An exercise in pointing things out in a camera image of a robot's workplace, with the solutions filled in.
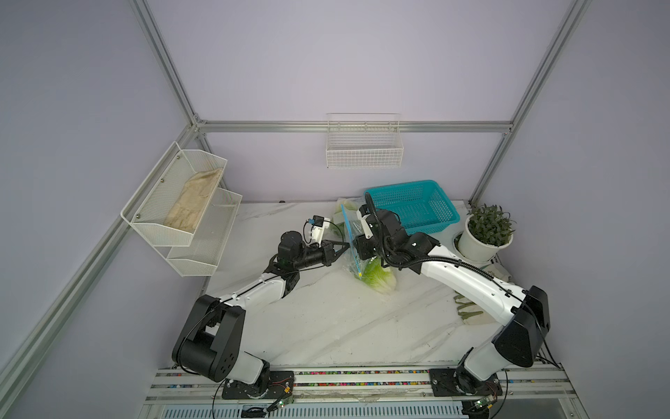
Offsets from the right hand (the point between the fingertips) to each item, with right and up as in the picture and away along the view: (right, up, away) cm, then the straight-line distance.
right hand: (361, 243), depth 80 cm
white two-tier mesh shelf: (-57, -4, +10) cm, 58 cm away
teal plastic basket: (+31, +15, +39) cm, 52 cm away
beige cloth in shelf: (-53, +14, 0) cm, 55 cm away
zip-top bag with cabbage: (-5, +6, +3) cm, 8 cm away
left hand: (-4, -2, 0) cm, 5 cm away
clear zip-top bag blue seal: (+3, -10, +3) cm, 11 cm away
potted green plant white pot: (+45, +4, +10) cm, 47 cm away
